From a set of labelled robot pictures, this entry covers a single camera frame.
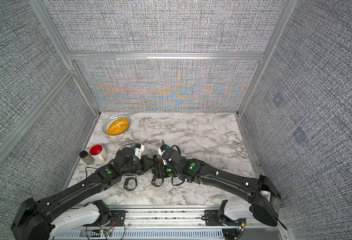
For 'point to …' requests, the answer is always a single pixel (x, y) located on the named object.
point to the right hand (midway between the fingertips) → (154, 168)
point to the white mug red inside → (98, 152)
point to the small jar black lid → (87, 159)
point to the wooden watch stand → (156, 160)
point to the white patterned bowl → (107, 122)
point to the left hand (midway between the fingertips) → (161, 162)
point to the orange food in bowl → (118, 126)
